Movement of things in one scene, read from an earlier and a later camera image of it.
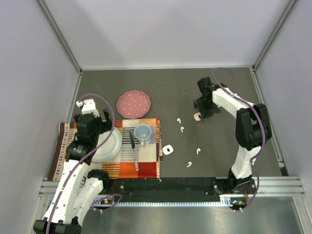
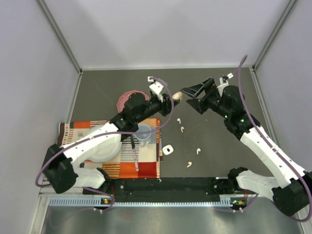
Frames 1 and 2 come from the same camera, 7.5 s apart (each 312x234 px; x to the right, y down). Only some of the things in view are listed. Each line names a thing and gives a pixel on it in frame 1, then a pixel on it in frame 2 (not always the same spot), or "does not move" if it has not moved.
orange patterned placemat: x=147 y=158 does not move
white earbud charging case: x=167 y=149 does not move
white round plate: x=109 y=150 does not move
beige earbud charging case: x=196 y=117 to x=177 y=95
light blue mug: x=143 y=132 does not move
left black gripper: x=105 y=126 to x=166 y=105
